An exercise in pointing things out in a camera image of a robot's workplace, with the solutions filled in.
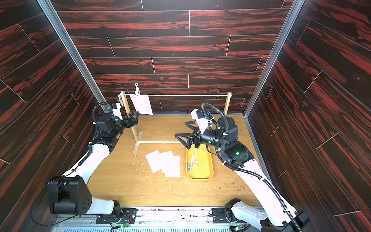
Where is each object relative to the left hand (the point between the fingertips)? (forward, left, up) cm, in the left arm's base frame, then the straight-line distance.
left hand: (134, 113), depth 82 cm
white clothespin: (-16, -36, -29) cm, 49 cm away
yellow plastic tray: (-11, -43, -27) cm, 52 cm away
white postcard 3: (-15, -10, -29) cm, 34 cm away
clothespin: (-19, -33, -29) cm, 47 cm away
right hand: (-18, -30, +11) cm, 36 cm away
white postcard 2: (-14, -17, -28) cm, 36 cm away
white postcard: (-22, -23, -29) cm, 43 cm away
